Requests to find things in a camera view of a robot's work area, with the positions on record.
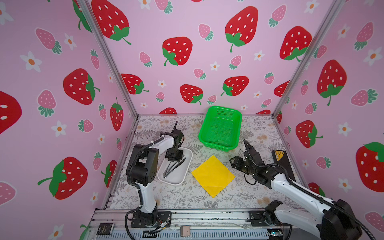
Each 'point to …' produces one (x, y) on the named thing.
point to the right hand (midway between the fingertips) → (231, 160)
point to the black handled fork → (181, 159)
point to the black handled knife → (165, 176)
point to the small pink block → (185, 231)
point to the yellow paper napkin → (213, 176)
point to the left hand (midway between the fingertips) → (177, 160)
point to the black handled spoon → (165, 172)
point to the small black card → (105, 228)
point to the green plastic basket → (221, 128)
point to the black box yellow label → (281, 157)
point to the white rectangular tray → (178, 176)
